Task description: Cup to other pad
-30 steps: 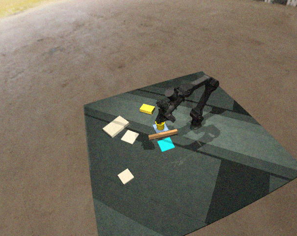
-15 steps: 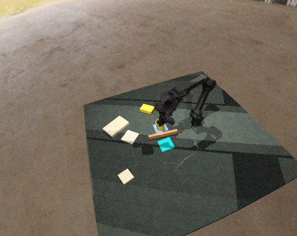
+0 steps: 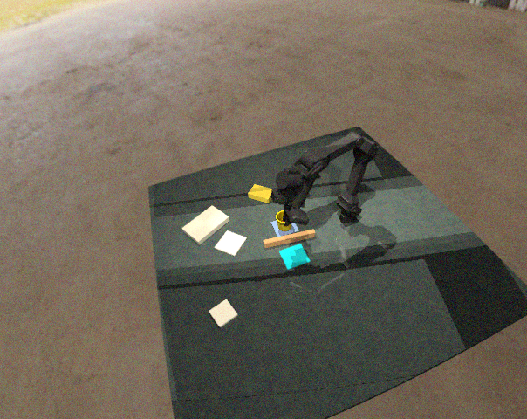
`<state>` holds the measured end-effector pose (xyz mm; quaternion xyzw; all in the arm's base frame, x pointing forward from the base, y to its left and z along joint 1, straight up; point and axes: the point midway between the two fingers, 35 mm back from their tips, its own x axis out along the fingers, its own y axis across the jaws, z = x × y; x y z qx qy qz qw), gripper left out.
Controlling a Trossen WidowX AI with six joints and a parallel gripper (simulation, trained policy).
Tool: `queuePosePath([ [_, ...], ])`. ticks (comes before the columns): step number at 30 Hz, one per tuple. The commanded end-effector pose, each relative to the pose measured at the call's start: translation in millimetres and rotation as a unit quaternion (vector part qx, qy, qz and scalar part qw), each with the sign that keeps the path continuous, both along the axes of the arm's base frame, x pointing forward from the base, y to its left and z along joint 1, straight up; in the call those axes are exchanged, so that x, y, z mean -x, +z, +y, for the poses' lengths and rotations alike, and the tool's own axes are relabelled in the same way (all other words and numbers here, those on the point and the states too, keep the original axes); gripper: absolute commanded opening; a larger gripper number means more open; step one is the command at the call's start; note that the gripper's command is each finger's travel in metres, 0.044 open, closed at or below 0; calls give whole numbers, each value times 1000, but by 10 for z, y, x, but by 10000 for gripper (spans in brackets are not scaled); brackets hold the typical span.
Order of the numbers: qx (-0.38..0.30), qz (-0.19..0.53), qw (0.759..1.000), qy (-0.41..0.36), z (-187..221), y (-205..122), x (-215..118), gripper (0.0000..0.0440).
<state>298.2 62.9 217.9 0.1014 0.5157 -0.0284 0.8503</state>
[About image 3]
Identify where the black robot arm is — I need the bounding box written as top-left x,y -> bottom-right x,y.
271,132 -> 379,227

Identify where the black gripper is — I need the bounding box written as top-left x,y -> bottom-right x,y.
283,189 -> 310,226

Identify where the yellow block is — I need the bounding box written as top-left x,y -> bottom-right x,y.
248,184 -> 272,203

